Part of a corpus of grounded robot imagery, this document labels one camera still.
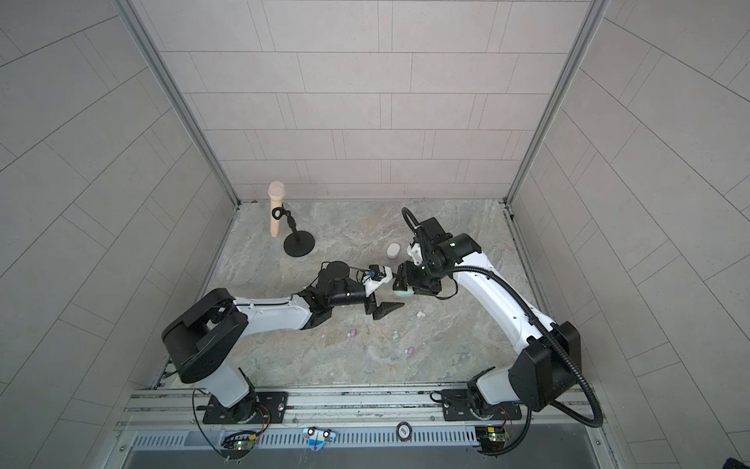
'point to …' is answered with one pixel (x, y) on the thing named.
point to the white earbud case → (393, 250)
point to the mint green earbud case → (404, 293)
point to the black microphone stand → (298, 243)
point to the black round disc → (403, 431)
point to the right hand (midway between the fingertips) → (401, 287)
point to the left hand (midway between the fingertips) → (401, 290)
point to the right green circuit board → (491, 439)
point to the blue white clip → (317, 438)
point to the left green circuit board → (238, 444)
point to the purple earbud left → (352, 333)
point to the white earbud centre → (419, 314)
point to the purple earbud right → (409, 351)
